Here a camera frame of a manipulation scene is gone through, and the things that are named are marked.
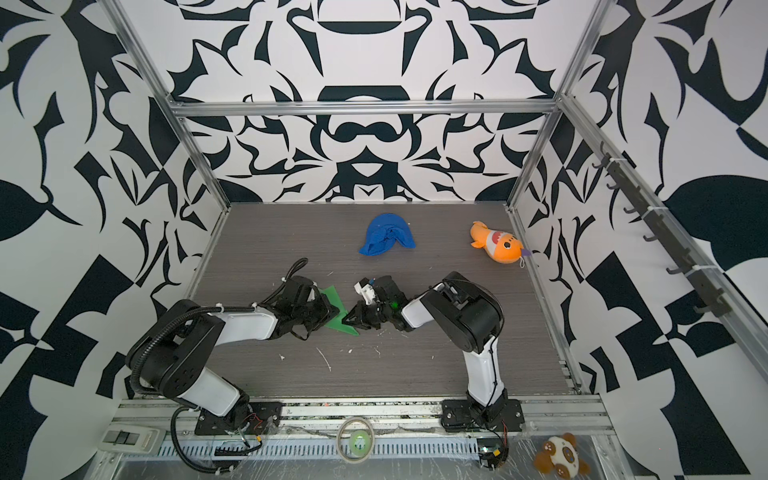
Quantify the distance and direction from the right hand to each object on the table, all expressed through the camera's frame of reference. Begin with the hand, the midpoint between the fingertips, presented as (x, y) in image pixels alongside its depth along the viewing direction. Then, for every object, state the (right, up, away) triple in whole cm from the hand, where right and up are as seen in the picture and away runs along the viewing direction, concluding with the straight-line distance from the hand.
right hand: (345, 321), depth 89 cm
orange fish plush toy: (+49, +21, +8) cm, 54 cm away
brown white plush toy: (+51, -24, -21) cm, 60 cm away
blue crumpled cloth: (+11, +26, +16) cm, 32 cm away
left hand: (-1, +4, +2) cm, 5 cm away
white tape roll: (+9, -23, -19) cm, 31 cm away
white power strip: (-47, -22, -19) cm, 55 cm away
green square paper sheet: (-3, -1, 0) cm, 3 cm away
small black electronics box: (+37, -26, -18) cm, 48 cm away
